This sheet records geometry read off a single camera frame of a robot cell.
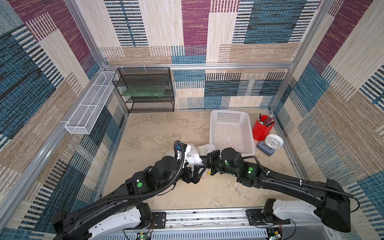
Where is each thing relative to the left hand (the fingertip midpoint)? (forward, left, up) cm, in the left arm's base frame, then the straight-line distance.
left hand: (199, 165), depth 64 cm
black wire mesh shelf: (+62, +33, +4) cm, 70 cm away
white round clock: (+25, -48, -21) cm, 58 cm away
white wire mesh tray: (+18, +54, +8) cm, 58 cm away
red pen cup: (+30, -41, -17) cm, 53 cm away
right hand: (+6, 0, -5) cm, 8 cm away
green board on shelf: (+50, +33, +1) cm, 59 cm away
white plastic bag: (+4, +2, +1) cm, 4 cm away
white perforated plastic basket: (+39, -26, -24) cm, 53 cm away
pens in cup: (+34, -46, -13) cm, 59 cm away
